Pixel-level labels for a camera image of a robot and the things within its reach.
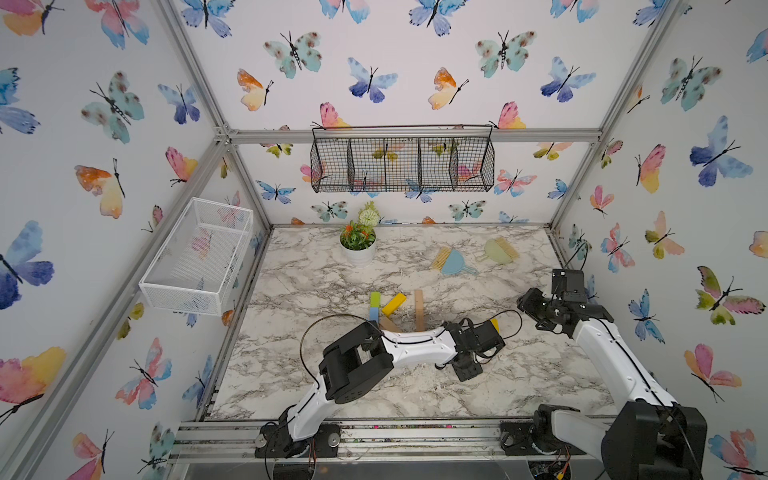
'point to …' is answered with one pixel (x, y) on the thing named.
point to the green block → (375, 300)
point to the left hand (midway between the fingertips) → (472, 362)
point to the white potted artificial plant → (358, 238)
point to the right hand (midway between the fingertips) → (527, 300)
